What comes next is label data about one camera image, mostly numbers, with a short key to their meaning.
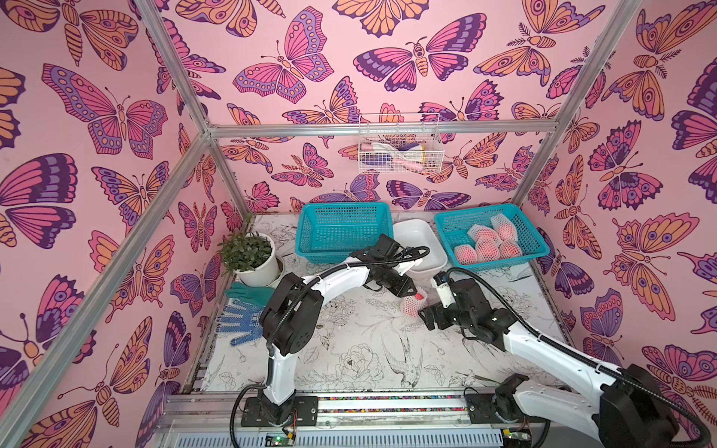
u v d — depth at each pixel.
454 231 1.13
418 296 0.86
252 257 0.86
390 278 0.78
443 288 0.76
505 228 1.06
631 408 0.40
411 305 0.85
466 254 0.97
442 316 0.75
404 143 0.97
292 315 0.50
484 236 1.03
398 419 0.73
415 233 1.12
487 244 1.00
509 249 1.00
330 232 1.15
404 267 0.80
